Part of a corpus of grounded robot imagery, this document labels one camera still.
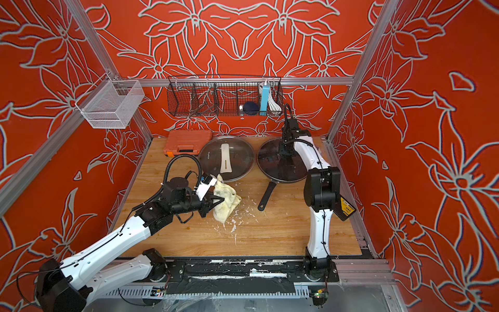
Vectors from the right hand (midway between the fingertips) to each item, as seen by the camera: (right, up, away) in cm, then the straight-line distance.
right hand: (283, 149), depth 97 cm
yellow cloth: (-26, -16, -29) cm, 42 cm away
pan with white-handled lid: (-26, -4, -5) cm, 27 cm away
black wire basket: (-31, +29, +3) cm, 43 cm away
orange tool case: (-54, +5, +13) cm, 56 cm away
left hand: (-28, -19, -25) cm, 42 cm away
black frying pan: (-7, -17, -8) cm, 20 cm away
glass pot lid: (-1, -10, +3) cm, 10 cm away
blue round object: (-17, +21, -2) cm, 27 cm away
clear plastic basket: (-85, +22, -6) cm, 88 cm away
